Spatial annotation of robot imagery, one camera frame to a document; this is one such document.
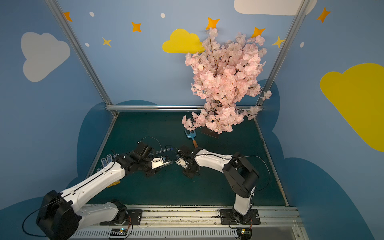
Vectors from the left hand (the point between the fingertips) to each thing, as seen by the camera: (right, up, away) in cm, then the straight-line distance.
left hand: (159, 163), depth 83 cm
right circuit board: (+45, -33, -10) cm, 57 cm away
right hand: (+19, -6, +6) cm, 21 cm away
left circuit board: (-18, -32, -10) cm, 38 cm away
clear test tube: (-1, +5, +13) cm, 14 cm away
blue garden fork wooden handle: (+19, +14, +24) cm, 34 cm away
